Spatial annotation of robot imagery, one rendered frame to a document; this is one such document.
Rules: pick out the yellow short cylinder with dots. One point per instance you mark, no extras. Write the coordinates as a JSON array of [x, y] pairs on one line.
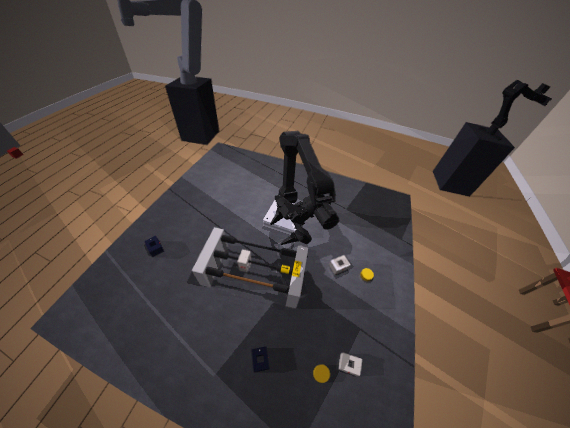
[[366, 274], [321, 373]]

